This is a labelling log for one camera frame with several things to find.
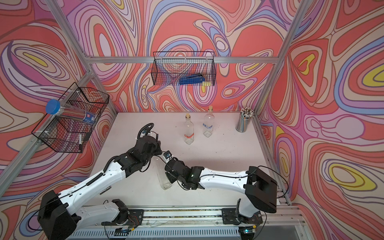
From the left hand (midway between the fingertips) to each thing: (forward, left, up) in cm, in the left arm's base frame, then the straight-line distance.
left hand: (161, 142), depth 80 cm
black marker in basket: (-5, +38, +6) cm, 39 cm away
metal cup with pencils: (+22, -51, -1) cm, 56 cm away
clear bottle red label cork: (+12, -15, -4) cm, 19 cm away
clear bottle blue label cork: (+21, -28, -7) cm, 36 cm away
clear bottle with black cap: (-12, 0, -1) cm, 12 cm away
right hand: (-12, -5, -9) cm, 16 cm away
